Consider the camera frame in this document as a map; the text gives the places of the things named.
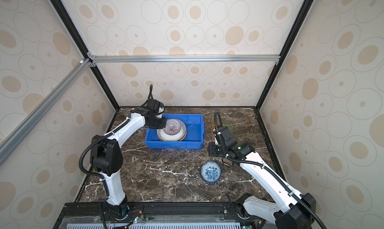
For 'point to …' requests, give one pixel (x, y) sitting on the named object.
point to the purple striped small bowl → (172, 126)
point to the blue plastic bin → (194, 137)
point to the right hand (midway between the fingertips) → (211, 148)
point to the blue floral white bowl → (210, 171)
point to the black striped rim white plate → (182, 132)
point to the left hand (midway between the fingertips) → (168, 121)
